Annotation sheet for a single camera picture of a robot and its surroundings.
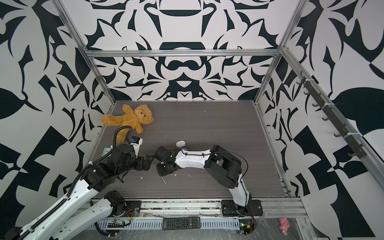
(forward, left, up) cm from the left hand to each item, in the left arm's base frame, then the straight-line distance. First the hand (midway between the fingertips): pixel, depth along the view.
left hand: (146, 153), depth 74 cm
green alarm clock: (+10, +29, -15) cm, 34 cm away
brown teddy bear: (+32, +9, -8) cm, 34 cm away
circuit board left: (-27, +13, -14) cm, 33 cm away
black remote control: (-28, -14, -15) cm, 34 cm away
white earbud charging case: (+13, -16, -15) cm, 25 cm away
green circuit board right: (-30, -47, -18) cm, 58 cm away
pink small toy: (-30, -63, -14) cm, 71 cm away
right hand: (-4, -5, -16) cm, 18 cm away
